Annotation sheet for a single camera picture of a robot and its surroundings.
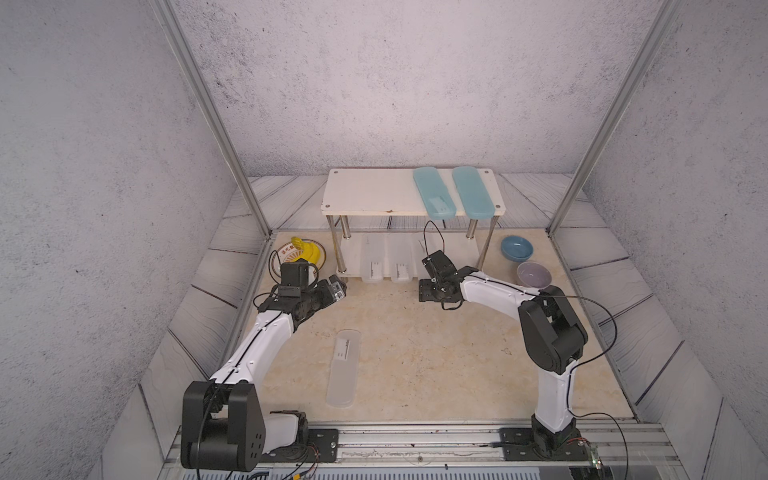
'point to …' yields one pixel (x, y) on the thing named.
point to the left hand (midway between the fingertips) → (339, 290)
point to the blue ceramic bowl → (517, 248)
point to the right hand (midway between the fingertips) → (429, 291)
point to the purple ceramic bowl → (534, 275)
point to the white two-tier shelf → (381, 227)
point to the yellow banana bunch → (311, 252)
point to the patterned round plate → (287, 252)
